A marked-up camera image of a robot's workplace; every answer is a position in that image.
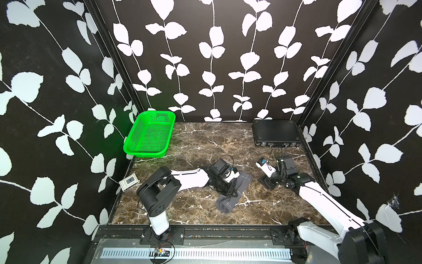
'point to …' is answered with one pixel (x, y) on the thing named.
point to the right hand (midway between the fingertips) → (262, 172)
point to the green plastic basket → (150, 135)
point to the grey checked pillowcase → (226, 204)
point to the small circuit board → (160, 252)
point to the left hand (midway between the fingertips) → (238, 193)
